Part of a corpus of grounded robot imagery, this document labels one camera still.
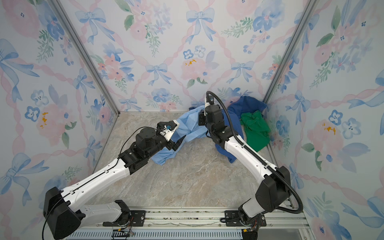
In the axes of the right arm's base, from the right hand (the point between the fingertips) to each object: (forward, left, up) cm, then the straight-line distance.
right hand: (204, 108), depth 78 cm
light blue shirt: (-7, +9, -7) cm, 13 cm away
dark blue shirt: (+29, -28, -26) cm, 48 cm away
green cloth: (+10, -39, -30) cm, 50 cm away
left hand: (-12, +13, 0) cm, 18 cm away
